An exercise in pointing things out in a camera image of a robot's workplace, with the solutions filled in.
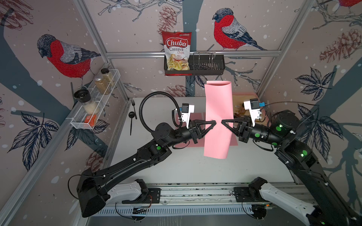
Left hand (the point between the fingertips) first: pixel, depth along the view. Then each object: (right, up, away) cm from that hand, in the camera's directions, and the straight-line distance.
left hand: (216, 123), depth 50 cm
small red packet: (-56, 0, +16) cm, 59 cm away
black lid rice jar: (-58, +6, +17) cm, 61 cm away
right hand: (+3, +1, +2) cm, 4 cm away
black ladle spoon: (-55, +1, +60) cm, 81 cm away
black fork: (-56, +10, +68) cm, 88 cm away
